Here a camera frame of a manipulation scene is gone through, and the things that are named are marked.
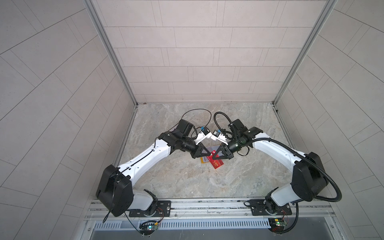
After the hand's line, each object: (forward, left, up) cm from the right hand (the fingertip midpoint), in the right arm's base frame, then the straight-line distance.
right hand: (214, 157), depth 72 cm
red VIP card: (-3, 0, -1) cm, 3 cm away
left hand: (+1, +1, +2) cm, 3 cm away
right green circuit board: (-27, -26, -18) cm, 41 cm away
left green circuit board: (-25, +32, -14) cm, 43 cm away
